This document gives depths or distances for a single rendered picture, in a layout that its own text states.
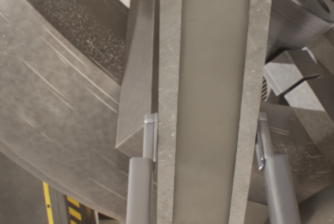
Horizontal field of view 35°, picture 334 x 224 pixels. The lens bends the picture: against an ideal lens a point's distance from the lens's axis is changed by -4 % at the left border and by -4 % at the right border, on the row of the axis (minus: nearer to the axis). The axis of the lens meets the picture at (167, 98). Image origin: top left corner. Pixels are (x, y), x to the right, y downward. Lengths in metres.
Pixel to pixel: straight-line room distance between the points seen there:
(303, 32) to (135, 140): 0.29
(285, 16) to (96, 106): 0.22
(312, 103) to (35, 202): 0.79
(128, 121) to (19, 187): 0.95
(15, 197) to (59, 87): 0.94
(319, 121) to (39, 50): 0.30
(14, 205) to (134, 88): 0.97
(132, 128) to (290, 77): 0.28
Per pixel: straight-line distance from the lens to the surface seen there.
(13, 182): 1.25
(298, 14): 0.50
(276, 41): 0.52
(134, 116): 0.29
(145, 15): 0.37
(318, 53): 0.74
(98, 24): 0.36
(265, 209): 0.41
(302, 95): 0.54
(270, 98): 0.67
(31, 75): 0.32
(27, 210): 1.23
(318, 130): 0.54
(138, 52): 0.34
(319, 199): 0.37
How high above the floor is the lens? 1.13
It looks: 57 degrees down
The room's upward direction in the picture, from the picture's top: 93 degrees counter-clockwise
